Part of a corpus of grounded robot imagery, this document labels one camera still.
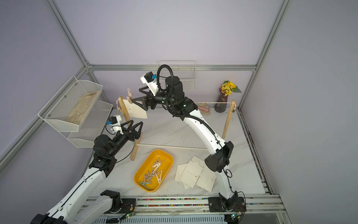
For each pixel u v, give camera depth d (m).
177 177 0.83
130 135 0.63
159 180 0.82
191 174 0.84
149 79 0.53
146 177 0.82
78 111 0.78
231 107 0.62
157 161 0.88
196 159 0.91
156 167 0.86
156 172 0.84
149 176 0.82
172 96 0.53
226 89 1.01
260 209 0.73
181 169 0.86
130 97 0.61
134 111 0.70
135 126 0.65
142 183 0.80
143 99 0.55
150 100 0.56
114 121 0.61
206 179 0.82
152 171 0.84
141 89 0.64
